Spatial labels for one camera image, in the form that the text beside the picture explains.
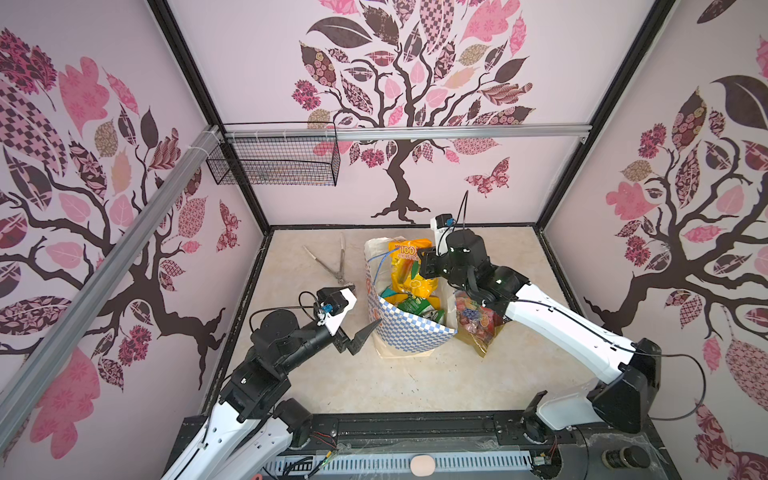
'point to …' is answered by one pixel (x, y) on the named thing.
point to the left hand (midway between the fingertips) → (365, 307)
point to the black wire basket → (276, 162)
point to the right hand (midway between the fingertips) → (420, 245)
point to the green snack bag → (423, 308)
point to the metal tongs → (339, 275)
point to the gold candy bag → (477, 324)
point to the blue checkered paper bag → (403, 332)
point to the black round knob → (628, 457)
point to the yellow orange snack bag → (406, 272)
